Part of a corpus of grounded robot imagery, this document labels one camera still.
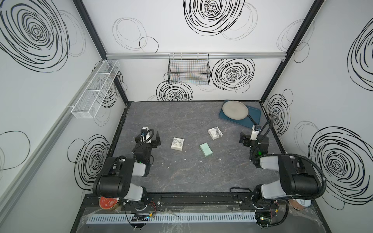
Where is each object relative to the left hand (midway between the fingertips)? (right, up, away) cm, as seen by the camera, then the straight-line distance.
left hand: (149, 132), depth 89 cm
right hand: (+64, -1, +3) cm, 64 cm away
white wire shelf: (-27, +17, -15) cm, 36 cm away
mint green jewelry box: (+35, -11, +3) cm, 37 cm away
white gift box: (+17, -8, +3) cm, 19 cm away
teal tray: (+76, +12, +26) cm, 81 cm away
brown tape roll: (+77, -34, -18) cm, 86 cm away
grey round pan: (+63, +14, +28) cm, 70 cm away
